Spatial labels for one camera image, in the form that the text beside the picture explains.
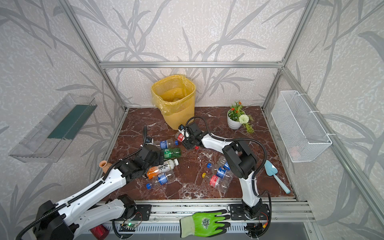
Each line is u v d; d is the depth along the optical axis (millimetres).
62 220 392
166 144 936
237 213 731
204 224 693
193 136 751
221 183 792
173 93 1083
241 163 515
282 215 751
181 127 850
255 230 735
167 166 845
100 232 654
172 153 896
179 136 963
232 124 1017
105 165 772
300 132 624
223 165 853
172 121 913
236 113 976
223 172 819
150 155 610
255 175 542
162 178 803
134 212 679
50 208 402
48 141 633
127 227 718
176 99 1089
